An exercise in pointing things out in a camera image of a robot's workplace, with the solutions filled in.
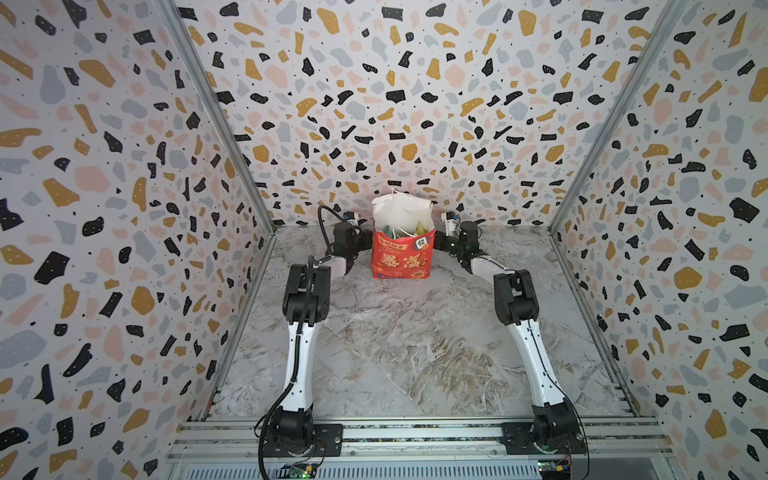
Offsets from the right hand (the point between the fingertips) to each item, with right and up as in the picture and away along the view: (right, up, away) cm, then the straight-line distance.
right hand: (424, 235), depth 111 cm
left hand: (-17, +2, 0) cm, 17 cm away
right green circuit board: (+29, -59, -40) cm, 77 cm away
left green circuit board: (-32, -58, -41) cm, 78 cm away
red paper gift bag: (-8, -2, -26) cm, 27 cm away
